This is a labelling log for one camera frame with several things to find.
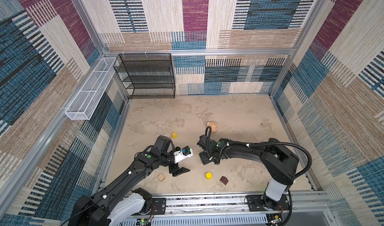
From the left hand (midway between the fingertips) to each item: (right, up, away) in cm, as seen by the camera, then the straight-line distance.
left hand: (186, 159), depth 78 cm
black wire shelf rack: (-30, +50, +31) cm, 66 cm away
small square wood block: (-14, -11, +4) cm, 18 cm away
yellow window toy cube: (-8, +9, +19) cm, 22 cm away
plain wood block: (+17, +13, +21) cm, 30 cm away
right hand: (+13, -3, +11) cm, 17 cm away
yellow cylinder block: (+12, -10, +3) cm, 16 cm away
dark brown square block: (+20, -12, +3) cm, 24 cm away
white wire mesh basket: (-47, +27, -6) cm, 55 cm away
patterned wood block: (+17, +16, +21) cm, 31 cm away
